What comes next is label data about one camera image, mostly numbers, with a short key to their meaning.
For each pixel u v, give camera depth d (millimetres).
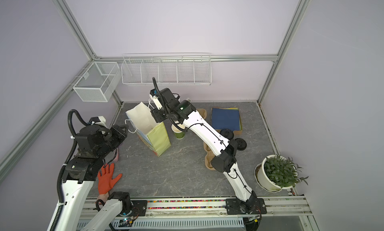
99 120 588
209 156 887
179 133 936
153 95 653
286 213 736
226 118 1084
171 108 568
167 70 1000
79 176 430
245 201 623
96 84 964
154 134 754
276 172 680
